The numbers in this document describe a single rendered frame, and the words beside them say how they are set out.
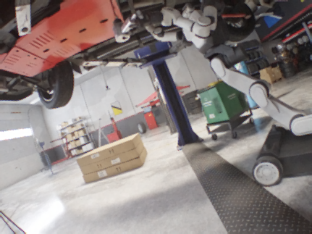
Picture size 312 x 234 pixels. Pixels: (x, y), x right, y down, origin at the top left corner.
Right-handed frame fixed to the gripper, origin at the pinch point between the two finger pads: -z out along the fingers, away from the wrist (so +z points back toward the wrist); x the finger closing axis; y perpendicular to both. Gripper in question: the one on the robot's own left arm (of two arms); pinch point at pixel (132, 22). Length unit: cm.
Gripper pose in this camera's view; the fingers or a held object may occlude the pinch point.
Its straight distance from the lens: 104.7
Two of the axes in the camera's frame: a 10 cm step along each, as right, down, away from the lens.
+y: 1.8, -0.5, -9.8
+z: 9.3, -3.2, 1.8
